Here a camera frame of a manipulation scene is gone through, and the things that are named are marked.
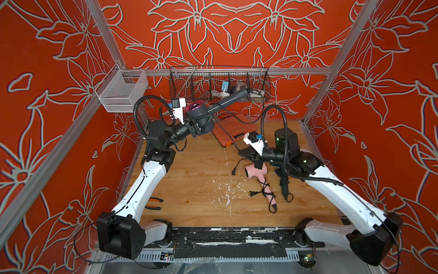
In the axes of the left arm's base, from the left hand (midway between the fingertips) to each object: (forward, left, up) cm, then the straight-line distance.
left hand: (208, 114), depth 62 cm
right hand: (-7, -12, -13) cm, 19 cm away
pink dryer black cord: (-12, -23, -43) cm, 50 cm away
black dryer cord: (-1, -13, -42) cm, 44 cm away
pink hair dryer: (-2, -21, -38) cm, 43 cm away
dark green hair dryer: (-6, -39, -41) cm, 56 cm away
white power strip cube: (+33, -23, -14) cm, 43 cm away
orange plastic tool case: (+29, -10, -39) cm, 50 cm away
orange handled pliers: (-22, +26, -43) cm, 55 cm away
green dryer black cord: (-10, -41, -43) cm, 60 cm away
